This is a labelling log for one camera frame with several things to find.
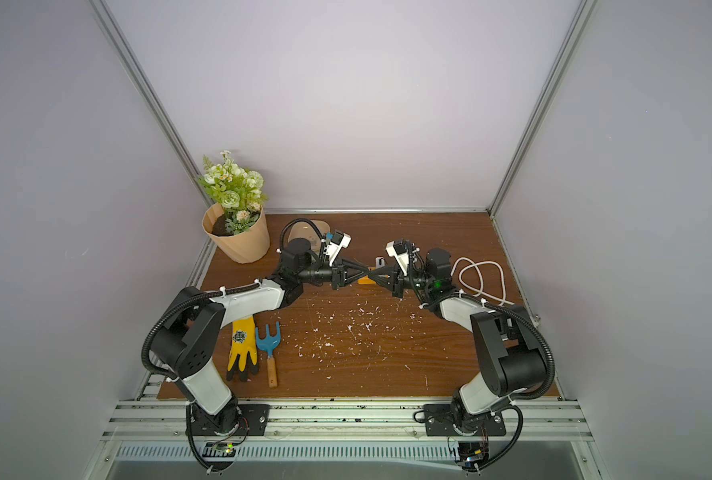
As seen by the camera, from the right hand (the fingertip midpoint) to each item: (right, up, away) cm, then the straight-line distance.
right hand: (372, 275), depth 80 cm
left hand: (-1, 0, -2) cm, 3 cm away
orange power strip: (-2, -2, -1) cm, 2 cm away
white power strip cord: (+38, -1, +23) cm, 44 cm away
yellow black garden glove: (-37, -23, +3) cm, 43 cm away
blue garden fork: (-30, -21, +6) cm, 37 cm away
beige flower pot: (-42, +7, +16) cm, 45 cm away
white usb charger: (+3, +2, +15) cm, 15 cm away
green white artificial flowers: (-41, +25, +11) cm, 50 cm away
